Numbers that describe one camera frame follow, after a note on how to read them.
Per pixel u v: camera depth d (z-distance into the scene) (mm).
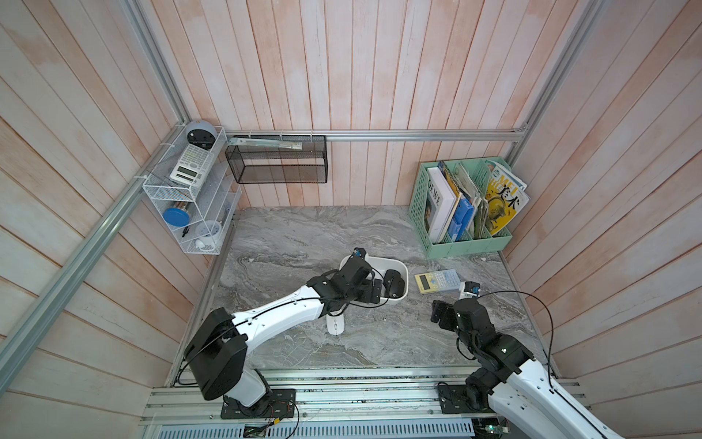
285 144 911
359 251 735
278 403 731
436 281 974
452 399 730
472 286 701
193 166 775
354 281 623
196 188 746
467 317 596
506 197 986
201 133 809
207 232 830
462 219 949
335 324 857
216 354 414
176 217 776
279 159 1060
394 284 922
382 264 1046
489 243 1011
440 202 905
